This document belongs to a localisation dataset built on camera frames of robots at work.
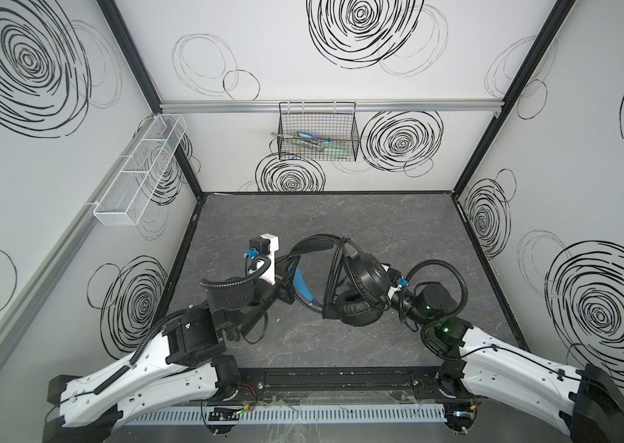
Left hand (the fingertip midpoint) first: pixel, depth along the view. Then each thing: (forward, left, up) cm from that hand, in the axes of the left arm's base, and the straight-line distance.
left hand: (299, 257), depth 59 cm
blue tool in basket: (+49, +2, -2) cm, 49 cm away
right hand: (+2, -13, -10) cm, 17 cm away
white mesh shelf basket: (+29, +59, -13) cm, 67 cm away
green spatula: (+41, -5, -3) cm, 42 cm away
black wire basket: (+78, -1, -20) cm, 81 cm away
